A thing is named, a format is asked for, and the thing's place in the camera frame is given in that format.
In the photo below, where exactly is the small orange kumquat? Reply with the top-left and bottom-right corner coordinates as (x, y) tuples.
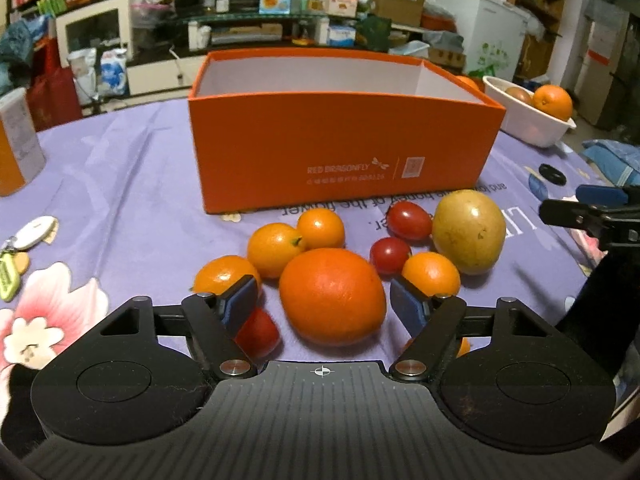
(247, 222), (307, 280)
(191, 255), (262, 295)
(401, 252), (461, 296)
(296, 208), (346, 249)

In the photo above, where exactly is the red cherry tomato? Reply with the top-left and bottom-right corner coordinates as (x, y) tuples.
(386, 200), (432, 242)
(234, 307), (281, 362)
(370, 237), (412, 276)

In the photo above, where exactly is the large orange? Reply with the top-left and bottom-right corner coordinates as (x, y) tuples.
(279, 248), (386, 347)

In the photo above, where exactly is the white plastic basket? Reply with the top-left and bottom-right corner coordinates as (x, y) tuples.
(483, 75), (576, 148)

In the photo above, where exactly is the orange in basket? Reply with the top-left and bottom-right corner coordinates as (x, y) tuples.
(532, 84), (574, 122)

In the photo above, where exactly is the brown fruit in basket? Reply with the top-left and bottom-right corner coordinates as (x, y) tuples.
(504, 86), (533, 106)

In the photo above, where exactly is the purple floral tablecloth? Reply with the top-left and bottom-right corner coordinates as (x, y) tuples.
(0, 96), (640, 441)

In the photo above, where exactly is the white chest freezer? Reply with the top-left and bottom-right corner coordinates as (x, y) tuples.
(435, 0), (529, 80)

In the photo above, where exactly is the orange cardboard box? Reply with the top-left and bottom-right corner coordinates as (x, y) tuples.
(189, 48), (506, 214)

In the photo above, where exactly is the orange white canister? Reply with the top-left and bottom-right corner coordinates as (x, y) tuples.
(0, 88), (46, 197)

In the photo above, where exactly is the brown cardboard box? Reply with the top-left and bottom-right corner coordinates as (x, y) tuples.
(370, 0), (425, 27)

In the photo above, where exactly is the orange white carton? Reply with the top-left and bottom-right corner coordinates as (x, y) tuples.
(326, 0), (358, 18)

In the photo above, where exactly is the blue jacket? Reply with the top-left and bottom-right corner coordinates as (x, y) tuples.
(0, 20), (34, 96)

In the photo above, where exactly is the white cabinet glass door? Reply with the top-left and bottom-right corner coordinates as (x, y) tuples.
(54, 0), (134, 67)

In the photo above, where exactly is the black rubber ring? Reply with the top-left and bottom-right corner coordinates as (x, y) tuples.
(538, 162), (569, 188)

